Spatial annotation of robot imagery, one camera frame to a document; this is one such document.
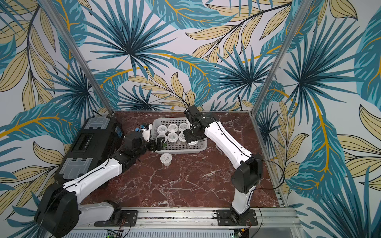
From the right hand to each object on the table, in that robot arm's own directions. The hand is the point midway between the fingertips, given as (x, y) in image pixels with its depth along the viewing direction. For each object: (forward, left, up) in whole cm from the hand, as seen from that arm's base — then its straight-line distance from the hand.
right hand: (192, 136), depth 81 cm
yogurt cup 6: (-5, +16, -14) cm, 22 cm away
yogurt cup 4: (+8, +7, -12) cm, 16 cm away
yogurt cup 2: (+8, +12, -12) cm, 19 cm away
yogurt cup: (+9, +19, -11) cm, 24 cm away
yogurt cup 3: (+17, +6, -12) cm, 21 cm away
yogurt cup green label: (+16, +13, -12) cm, 24 cm away
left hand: (+1, +19, -2) cm, 19 cm away
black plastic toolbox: (0, +55, -4) cm, 55 cm away
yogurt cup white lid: (+15, +20, -12) cm, 27 cm away
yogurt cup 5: (-4, 0, -1) cm, 4 cm away
